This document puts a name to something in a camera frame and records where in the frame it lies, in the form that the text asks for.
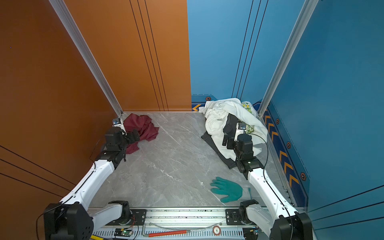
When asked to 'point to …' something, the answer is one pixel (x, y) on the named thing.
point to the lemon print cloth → (250, 107)
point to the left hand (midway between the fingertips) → (129, 129)
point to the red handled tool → (165, 233)
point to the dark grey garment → (230, 127)
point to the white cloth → (216, 112)
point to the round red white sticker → (216, 230)
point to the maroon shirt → (147, 130)
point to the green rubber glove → (234, 190)
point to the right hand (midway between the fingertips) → (232, 134)
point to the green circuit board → (123, 232)
